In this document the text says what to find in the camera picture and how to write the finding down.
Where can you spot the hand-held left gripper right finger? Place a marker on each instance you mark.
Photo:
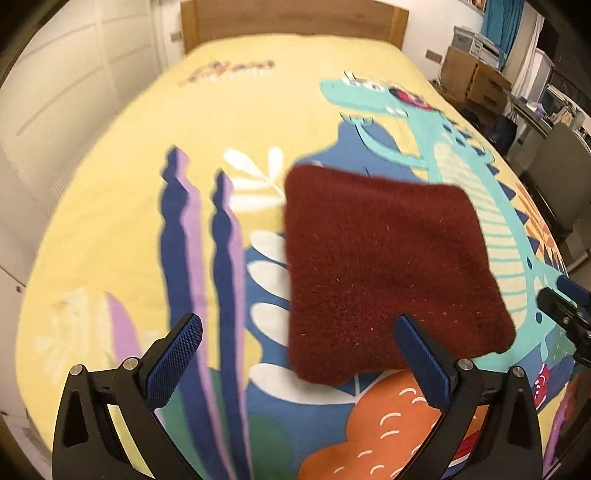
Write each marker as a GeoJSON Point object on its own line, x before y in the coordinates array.
{"type": "Point", "coordinates": [422, 361]}

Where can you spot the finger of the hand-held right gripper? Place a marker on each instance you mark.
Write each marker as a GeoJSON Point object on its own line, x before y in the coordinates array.
{"type": "Point", "coordinates": [556, 303]}
{"type": "Point", "coordinates": [575, 290]}

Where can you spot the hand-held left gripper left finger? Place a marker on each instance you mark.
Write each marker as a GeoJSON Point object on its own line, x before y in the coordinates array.
{"type": "Point", "coordinates": [178, 356]}

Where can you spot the dark red knitted sweater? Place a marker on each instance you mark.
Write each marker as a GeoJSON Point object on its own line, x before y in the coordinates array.
{"type": "Point", "coordinates": [388, 272]}

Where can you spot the grey-green chair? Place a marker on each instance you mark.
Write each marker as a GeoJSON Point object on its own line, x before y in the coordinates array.
{"type": "Point", "coordinates": [561, 175]}

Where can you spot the dark blue bag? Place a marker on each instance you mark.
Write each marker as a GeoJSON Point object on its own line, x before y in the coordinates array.
{"type": "Point", "coordinates": [503, 133]}

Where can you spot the cluttered desk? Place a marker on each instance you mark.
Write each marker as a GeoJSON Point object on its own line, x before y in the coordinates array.
{"type": "Point", "coordinates": [549, 108]}

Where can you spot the yellow dinosaur print blanket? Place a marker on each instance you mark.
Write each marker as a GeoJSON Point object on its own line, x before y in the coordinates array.
{"type": "Point", "coordinates": [161, 138]}

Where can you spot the wooden drawer cabinet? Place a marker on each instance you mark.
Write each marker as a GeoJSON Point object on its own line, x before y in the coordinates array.
{"type": "Point", "coordinates": [475, 81]}

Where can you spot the grey printer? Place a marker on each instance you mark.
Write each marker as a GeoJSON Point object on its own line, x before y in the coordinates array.
{"type": "Point", "coordinates": [475, 41]}

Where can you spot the teal curtain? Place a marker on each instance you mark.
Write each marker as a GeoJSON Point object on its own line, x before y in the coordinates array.
{"type": "Point", "coordinates": [501, 27]}

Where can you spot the white wardrobe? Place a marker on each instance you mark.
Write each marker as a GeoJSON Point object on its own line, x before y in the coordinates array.
{"type": "Point", "coordinates": [60, 92]}

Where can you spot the wooden bed headboard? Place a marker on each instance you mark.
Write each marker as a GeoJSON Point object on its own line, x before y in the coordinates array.
{"type": "Point", "coordinates": [295, 18]}

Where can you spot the wall socket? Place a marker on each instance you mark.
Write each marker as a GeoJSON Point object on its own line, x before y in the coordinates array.
{"type": "Point", "coordinates": [432, 55]}

